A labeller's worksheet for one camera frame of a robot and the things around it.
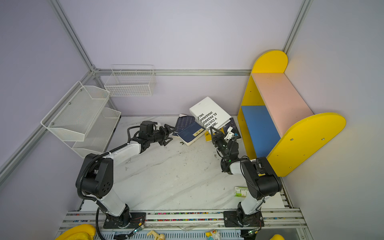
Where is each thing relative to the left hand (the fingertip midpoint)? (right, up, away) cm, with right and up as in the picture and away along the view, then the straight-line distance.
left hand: (175, 132), depth 88 cm
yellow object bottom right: (+50, -48, -21) cm, 72 cm away
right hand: (+20, +2, -5) cm, 21 cm away
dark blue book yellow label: (+9, -1, +18) cm, 21 cm away
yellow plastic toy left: (-39, -45, -21) cm, 63 cm away
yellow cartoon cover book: (+22, -3, +19) cm, 29 cm away
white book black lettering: (+21, +11, 0) cm, 24 cm away
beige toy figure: (-5, -48, -20) cm, 52 cm away
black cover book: (+34, +1, -8) cm, 35 cm away
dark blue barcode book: (+2, +8, +26) cm, 28 cm away
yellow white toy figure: (+21, -47, -22) cm, 56 cm away
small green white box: (+37, -31, -10) cm, 49 cm away
